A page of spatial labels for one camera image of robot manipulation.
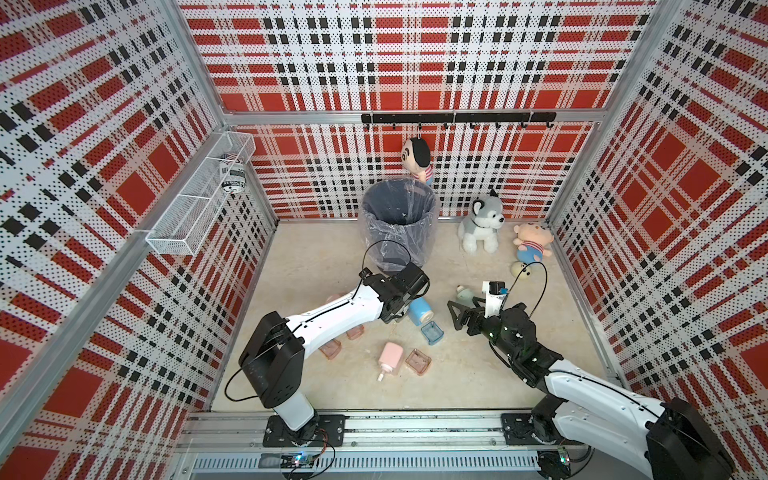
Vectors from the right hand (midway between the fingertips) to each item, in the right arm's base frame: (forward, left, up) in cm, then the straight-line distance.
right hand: (464, 301), depth 81 cm
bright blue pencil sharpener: (0, +12, -7) cm, 14 cm away
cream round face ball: (+19, -22, -12) cm, 31 cm away
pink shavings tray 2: (-3, +32, -14) cm, 35 cm away
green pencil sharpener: (+5, -2, -7) cm, 9 cm away
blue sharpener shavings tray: (-3, +8, -15) cm, 17 cm away
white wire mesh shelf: (+21, +84, +9) cm, 87 cm away
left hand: (+2, +17, -3) cm, 17 cm away
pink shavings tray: (-8, +39, -15) cm, 43 cm away
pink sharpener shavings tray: (-12, +13, -14) cm, 22 cm away
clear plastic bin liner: (+33, +18, -1) cm, 37 cm away
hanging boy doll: (+39, +13, +20) cm, 46 cm away
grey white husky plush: (+30, -11, -2) cm, 32 cm away
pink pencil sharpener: (-13, +21, -9) cm, 26 cm away
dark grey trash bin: (+32, +18, 0) cm, 37 cm away
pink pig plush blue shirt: (+30, -30, -10) cm, 43 cm away
